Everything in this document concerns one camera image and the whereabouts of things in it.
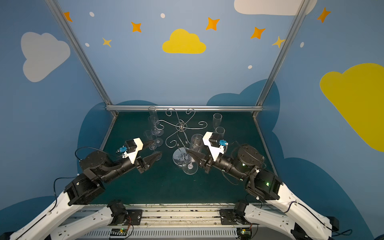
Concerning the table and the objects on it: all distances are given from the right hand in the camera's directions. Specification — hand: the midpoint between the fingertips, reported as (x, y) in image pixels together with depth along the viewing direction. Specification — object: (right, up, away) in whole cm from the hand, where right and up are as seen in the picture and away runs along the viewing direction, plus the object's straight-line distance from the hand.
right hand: (194, 141), depth 51 cm
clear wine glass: (-27, +15, +43) cm, 53 cm away
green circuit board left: (-38, -47, +22) cm, 64 cm away
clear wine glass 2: (-27, +8, +45) cm, 53 cm away
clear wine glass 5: (+16, +3, +35) cm, 39 cm away
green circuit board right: (+26, -48, +22) cm, 59 cm away
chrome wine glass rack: (-8, -14, +44) cm, 47 cm away
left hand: (-15, -1, +5) cm, 16 cm away
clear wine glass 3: (-25, 0, +30) cm, 39 cm away
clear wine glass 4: (+15, +9, +45) cm, 48 cm away
